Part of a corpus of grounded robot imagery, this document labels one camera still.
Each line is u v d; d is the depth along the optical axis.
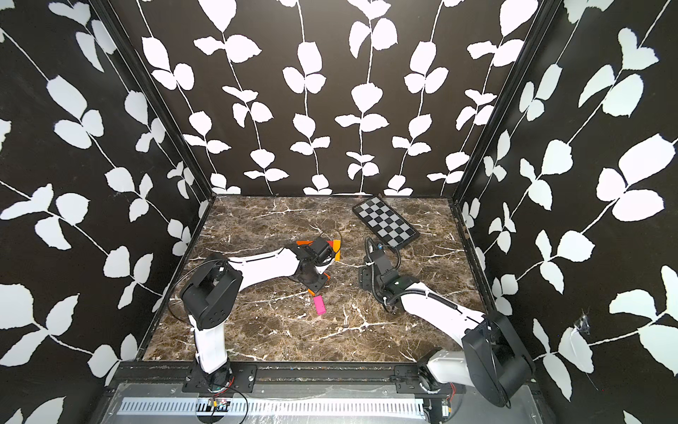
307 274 0.79
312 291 0.88
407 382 0.73
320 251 0.76
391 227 1.07
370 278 0.78
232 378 0.73
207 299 0.49
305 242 1.07
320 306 0.88
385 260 0.67
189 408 0.70
